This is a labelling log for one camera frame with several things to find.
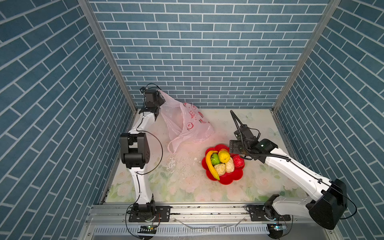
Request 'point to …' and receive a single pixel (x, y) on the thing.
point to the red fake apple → (238, 161)
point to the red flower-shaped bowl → (227, 178)
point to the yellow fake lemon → (224, 156)
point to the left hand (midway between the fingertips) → (158, 96)
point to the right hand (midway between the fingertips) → (234, 144)
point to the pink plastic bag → (184, 122)
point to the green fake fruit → (215, 159)
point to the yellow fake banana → (208, 161)
